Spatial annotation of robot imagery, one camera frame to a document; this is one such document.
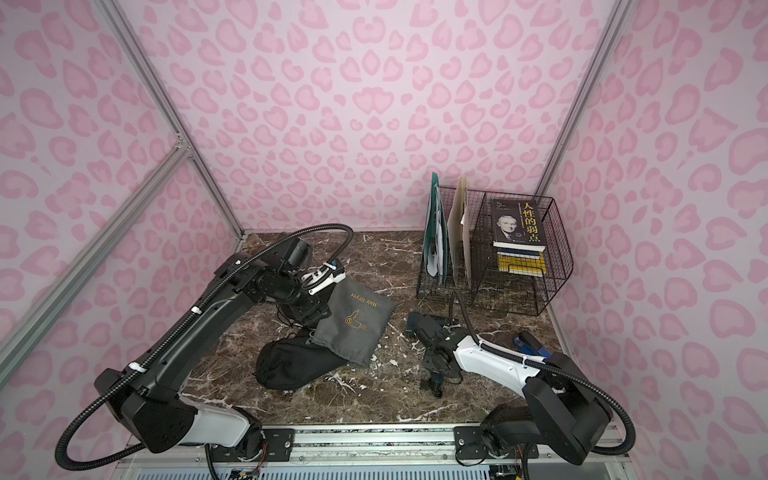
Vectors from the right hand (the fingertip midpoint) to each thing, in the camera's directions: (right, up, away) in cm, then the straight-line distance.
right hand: (434, 365), depth 87 cm
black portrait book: (+27, +41, +6) cm, 50 cm away
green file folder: (0, +38, 0) cm, 38 cm away
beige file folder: (+7, +41, -2) cm, 42 cm away
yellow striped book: (+24, +30, -4) cm, 39 cm away
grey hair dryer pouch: (-23, +13, +6) cm, 27 cm away
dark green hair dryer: (0, -1, -6) cm, 6 cm away
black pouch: (-39, +3, -5) cm, 40 cm away
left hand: (-29, +21, -12) cm, 38 cm away
